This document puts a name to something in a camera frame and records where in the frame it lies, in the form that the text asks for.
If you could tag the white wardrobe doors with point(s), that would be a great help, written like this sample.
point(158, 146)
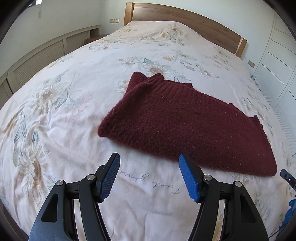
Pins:
point(275, 76)

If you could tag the wall light switch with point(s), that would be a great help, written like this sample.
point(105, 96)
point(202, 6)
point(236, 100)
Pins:
point(116, 20)

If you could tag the wall socket right of bed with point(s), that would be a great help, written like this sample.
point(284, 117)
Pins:
point(250, 63)

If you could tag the white radiator cover panel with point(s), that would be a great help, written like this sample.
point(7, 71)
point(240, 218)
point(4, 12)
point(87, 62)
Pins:
point(30, 64)

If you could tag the dark red knitted sweater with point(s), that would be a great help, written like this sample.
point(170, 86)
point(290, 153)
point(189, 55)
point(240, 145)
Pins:
point(166, 118)

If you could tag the wooden headboard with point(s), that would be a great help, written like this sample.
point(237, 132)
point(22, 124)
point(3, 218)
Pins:
point(207, 28)

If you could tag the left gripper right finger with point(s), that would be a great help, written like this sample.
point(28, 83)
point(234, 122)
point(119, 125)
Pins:
point(241, 219)

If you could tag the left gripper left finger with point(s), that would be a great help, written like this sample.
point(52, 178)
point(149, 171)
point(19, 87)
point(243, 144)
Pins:
point(56, 218)

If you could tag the wooden bedside table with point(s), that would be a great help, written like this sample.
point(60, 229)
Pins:
point(92, 39)

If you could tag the blue gloved right hand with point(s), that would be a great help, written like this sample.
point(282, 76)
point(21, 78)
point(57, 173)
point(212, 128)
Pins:
point(288, 215)

